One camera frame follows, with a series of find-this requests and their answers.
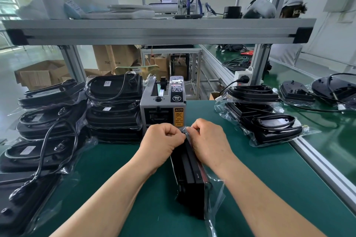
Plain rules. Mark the grey metal shelf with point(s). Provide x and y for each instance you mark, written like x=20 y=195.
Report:
x=161 y=31

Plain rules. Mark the person's left hand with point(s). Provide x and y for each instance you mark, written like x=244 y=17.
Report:
x=158 y=145

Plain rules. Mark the person's left forearm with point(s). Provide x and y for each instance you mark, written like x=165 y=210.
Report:
x=103 y=203

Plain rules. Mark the aluminium table edge rail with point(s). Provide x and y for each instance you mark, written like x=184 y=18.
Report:
x=328 y=176

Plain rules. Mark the person's right forearm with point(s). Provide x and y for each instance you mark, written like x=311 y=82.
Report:
x=267 y=203

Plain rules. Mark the white handset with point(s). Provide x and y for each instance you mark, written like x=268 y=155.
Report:
x=74 y=10

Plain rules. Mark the black phone on shelf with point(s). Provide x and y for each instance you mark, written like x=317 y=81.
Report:
x=188 y=16

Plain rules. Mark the white flat scale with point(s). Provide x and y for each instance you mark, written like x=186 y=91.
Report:
x=121 y=13

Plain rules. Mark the person's right hand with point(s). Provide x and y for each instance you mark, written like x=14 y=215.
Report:
x=214 y=142

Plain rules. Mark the stack of bagged lamps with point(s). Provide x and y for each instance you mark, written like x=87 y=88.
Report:
x=217 y=206

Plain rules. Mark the grey barcode scanner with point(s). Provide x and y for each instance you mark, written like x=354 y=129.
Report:
x=260 y=9

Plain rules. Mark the window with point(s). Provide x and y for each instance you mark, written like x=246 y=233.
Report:
x=8 y=14

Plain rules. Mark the unbagged black lamps with cables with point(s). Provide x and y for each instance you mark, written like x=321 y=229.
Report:
x=325 y=89

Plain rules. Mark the group of bagged black lamps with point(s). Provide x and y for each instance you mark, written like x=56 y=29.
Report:
x=267 y=117

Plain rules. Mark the white power socket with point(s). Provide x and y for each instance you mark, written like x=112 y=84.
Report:
x=242 y=79

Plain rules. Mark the black cup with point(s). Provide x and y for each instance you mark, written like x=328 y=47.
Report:
x=232 y=12

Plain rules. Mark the grey tape dispenser machine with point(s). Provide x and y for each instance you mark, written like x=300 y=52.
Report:
x=158 y=106

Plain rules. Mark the small brown cardboard box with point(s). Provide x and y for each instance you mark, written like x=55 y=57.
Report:
x=214 y=96

